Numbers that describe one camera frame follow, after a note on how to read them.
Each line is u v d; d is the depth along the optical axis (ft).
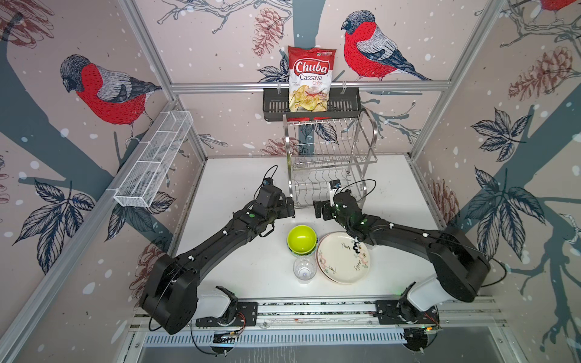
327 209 2.55
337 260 2.71
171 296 1.33
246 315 2.39
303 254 2.61
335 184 2.50
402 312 2.17
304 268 2.74
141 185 2.33
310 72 2.73
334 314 2.44
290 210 2.50
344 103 3.12
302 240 2.81
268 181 2.49
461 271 1.44
